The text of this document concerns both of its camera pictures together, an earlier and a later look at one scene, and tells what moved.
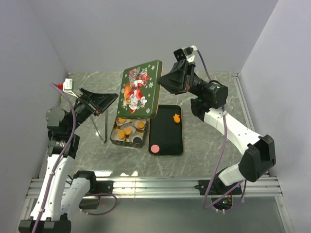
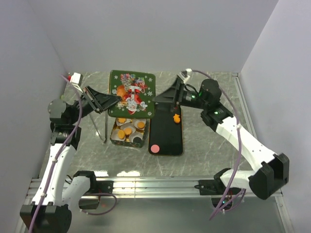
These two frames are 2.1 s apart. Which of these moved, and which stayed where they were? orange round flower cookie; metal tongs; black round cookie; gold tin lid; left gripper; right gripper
Moved: right gripper; gold tin lid
Stayed: left gripper; black round cookie; orange round flower cookie; metal tongs
